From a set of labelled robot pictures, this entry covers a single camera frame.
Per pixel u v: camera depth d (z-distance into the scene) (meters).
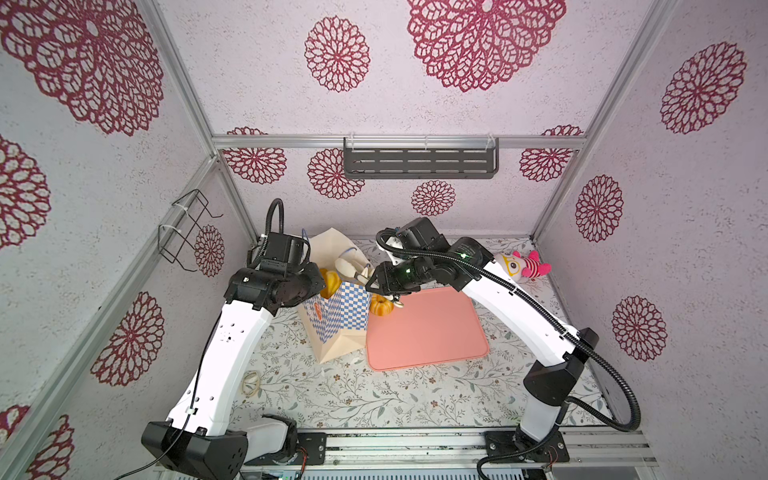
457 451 0.76
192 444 0.36
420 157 0.93
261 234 0.53
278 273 0.51
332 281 0.78
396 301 0.63
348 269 0.73
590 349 0.43
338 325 0.82
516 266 1.03
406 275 0.58
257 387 0.83
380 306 1.00
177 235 0.75
